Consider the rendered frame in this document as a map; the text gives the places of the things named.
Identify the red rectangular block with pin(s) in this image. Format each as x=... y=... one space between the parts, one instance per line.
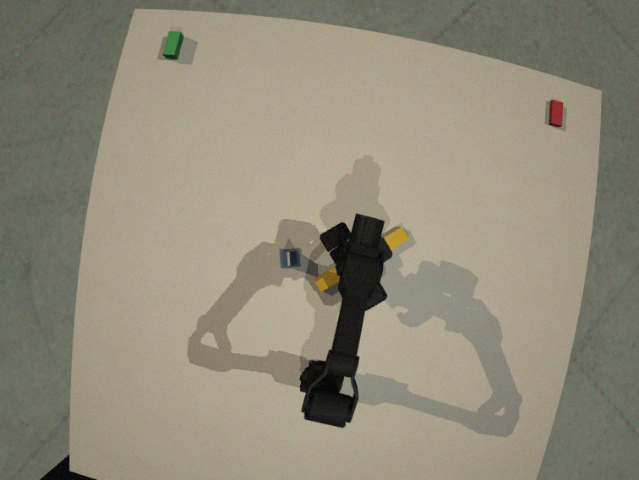
x=556 y=113

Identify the yellow bar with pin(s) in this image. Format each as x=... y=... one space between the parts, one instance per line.
x=330 y=277

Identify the green rectangular block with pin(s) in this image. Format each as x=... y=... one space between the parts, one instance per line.
x=173 y=44

